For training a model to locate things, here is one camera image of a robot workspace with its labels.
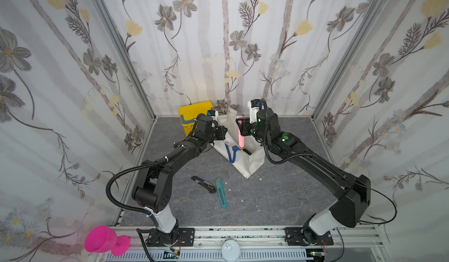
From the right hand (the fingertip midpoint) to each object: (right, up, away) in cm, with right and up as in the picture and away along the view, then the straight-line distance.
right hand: (242, 117), depth 72 cm
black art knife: (-18, -33, +17) cm, 41 cm away
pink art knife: (0, -10, +4) cm, 11 cm away
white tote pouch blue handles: (+3, -19, +12) cm, 23 cm away
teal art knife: (-10, -35, +16) cm, 40 cm away
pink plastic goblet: (-50, -44, -11) cm, 68 cm away
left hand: (-6, -4, +16) cm, 17 cm away
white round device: (-5, -52, -5) cm, 53 cm away
